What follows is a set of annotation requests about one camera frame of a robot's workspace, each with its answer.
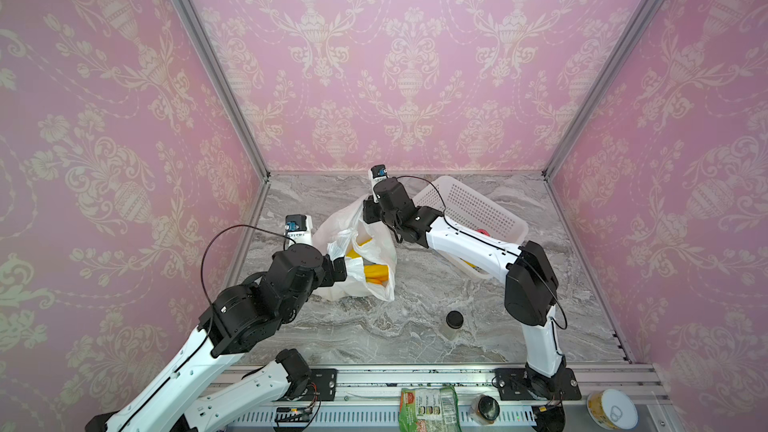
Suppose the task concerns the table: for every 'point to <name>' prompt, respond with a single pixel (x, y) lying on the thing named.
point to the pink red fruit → (483, 231)
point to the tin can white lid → (612, 409)
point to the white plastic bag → (369, 250)
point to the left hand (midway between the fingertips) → (329, 252)
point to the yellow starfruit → (353, 254)
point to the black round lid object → (484, 409)
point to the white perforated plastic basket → (467, 209)
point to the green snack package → (429, 409)
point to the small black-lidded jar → (454, 319)
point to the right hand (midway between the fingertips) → (367, 197)
